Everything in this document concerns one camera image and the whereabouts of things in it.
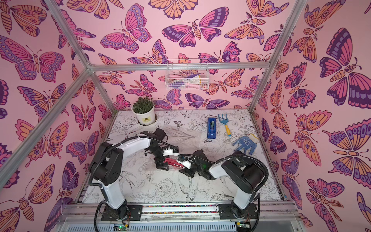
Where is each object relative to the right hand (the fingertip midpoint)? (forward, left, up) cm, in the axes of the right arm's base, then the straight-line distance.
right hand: (182, 164), depth 91 cm
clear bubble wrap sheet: (-4, +21, -2) cm, 22 cm away
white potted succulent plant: (+33, +28, +17) cm, 46 cm away
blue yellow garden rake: (+36, -31, 0) cm, 48 cm away
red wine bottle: (0, +6, +2) cm, 7 cm away
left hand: (+2, +9, +2) cm, 9 cm away
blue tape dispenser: (+26, -20, +4) cm, 33 cm away
